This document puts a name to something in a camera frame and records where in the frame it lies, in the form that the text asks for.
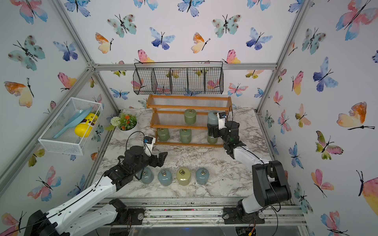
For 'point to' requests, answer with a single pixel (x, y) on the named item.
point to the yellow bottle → (84, 128)
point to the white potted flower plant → (127, 124)
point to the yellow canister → (183, 176)
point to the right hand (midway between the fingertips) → (217, 121)
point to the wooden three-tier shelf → (178, 120)
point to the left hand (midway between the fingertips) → (161, 150)
